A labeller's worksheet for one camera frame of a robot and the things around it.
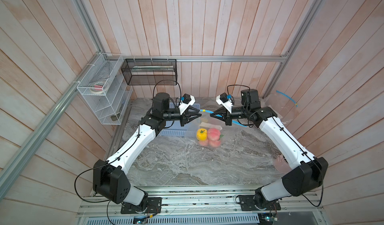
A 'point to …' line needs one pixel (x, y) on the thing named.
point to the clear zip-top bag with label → (206, 121)
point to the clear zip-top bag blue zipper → (285, 107)
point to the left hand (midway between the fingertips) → (198, 114)
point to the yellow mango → (202, 134)
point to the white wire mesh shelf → (111, 106)
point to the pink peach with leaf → (214, 144)
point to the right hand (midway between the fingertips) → (211, 113)
